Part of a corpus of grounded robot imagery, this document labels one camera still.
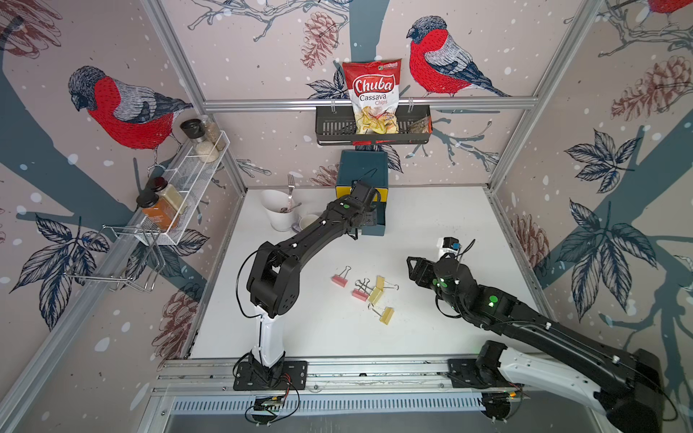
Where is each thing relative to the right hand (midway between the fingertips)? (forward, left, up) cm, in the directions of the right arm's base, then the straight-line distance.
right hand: (412, 260), depth 77 cm
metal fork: (+35, +44, -2) cm, 56 cm away
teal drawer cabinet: (+36, +12, +5) cm, 38 cm away
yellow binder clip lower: (-10, +7, -17) cm, 21 cm away
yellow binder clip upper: (-1, +8, -17) cm, 19 cm away
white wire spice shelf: (+19, +68, +14) cm, 72 cm away
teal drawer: (+17, +9, -8) cm, 21 cm away
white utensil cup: (+29, +48, -11) cm, 57 cm away
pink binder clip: (-2, +14, -18) cm, 23 cm away
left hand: (+20, +13, -1) cm, 24 cm away
